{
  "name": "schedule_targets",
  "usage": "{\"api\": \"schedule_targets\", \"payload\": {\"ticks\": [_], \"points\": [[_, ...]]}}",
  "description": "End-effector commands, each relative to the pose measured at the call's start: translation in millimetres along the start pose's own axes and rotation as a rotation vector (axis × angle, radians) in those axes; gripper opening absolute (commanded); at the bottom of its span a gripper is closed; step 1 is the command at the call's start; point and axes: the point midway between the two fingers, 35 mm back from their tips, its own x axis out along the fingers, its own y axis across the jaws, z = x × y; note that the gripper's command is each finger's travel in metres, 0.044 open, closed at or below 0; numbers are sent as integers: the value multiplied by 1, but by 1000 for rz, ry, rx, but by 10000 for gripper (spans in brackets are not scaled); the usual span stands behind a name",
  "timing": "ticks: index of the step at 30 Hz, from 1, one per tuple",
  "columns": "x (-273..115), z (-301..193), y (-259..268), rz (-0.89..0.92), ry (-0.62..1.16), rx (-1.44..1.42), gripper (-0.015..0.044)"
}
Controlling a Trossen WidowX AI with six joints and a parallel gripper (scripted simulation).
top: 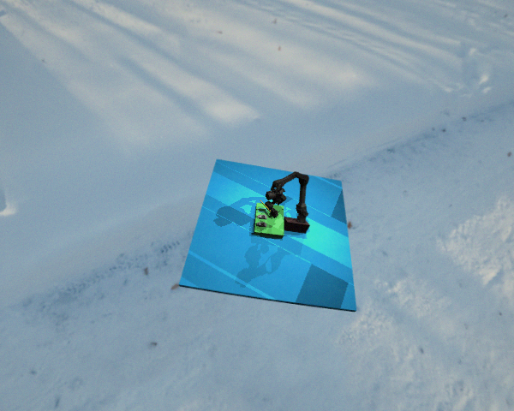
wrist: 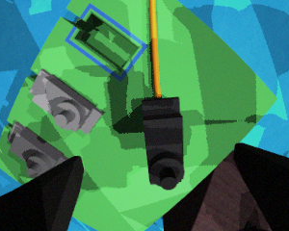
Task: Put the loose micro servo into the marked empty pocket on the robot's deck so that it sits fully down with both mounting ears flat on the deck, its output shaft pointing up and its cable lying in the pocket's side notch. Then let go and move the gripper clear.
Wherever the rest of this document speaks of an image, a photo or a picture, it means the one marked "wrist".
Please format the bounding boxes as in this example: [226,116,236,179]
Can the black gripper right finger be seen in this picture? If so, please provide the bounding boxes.
[233,142,289,231]

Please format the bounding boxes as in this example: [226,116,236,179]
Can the green rectangular deck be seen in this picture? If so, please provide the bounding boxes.
[0,0,276,231]

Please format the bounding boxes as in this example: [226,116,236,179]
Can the black micro servo with orange cable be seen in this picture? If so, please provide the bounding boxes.
[142,0,184,190]

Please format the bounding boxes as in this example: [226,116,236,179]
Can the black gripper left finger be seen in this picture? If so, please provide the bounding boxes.
[0,155,84,231]

